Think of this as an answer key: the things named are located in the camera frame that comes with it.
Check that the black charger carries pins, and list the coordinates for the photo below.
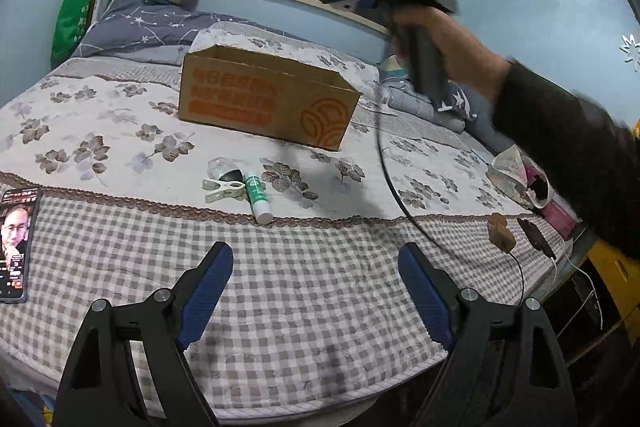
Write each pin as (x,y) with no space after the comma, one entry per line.
(535,237)

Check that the clear plastic piece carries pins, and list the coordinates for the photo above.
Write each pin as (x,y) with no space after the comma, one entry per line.
(217,167)

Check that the black smartphone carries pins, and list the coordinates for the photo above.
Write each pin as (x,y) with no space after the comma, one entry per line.
(17,247)

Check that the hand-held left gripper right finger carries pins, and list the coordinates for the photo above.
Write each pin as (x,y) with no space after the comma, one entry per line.
(425,294)

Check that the person's right forearm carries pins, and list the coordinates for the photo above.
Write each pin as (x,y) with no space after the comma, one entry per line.
(560,132)

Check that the white plastic bag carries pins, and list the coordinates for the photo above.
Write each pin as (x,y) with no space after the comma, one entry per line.
(505,167)

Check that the person's right hand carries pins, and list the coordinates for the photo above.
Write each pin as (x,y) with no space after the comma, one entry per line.
(465,52)

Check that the grey-blue duvet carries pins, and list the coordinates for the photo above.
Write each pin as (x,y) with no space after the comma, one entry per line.
(415,107)

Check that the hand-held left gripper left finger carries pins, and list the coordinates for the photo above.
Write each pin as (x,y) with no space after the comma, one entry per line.
(207,292)

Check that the white snowflake wall sticker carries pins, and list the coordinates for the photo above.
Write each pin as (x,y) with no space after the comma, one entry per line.
(631,49)

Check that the yellow object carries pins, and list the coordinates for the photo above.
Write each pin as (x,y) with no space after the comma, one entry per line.
(620,272)

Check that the pink object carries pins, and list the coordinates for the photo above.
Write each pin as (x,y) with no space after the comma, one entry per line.
(562,219)

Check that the green shopping bag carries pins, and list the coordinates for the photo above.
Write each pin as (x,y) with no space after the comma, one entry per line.
(72,17)

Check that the navy star-print duvet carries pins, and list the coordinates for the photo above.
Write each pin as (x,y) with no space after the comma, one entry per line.
(135,27)

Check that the brown lumpy object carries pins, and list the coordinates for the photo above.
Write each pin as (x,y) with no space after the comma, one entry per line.
(501,232)

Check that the pale green plastic clip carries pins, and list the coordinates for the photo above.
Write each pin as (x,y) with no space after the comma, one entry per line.
(217,193)

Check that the printed cardboard box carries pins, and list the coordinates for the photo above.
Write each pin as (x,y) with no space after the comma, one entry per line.
(225,102)

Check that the navy pillow with white stars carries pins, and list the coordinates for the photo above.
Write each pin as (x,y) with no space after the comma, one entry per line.
(457,102)

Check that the green glue stick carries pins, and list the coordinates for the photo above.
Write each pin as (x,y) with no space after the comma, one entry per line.
(257,199)

